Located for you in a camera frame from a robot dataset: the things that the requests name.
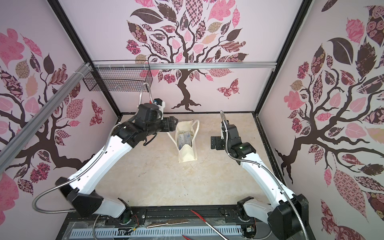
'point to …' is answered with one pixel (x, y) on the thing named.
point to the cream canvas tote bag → (187, 153)
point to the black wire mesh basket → (126, 80)
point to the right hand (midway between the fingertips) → (220, 137)
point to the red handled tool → (201, 217)
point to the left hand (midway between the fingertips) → (170, 123)
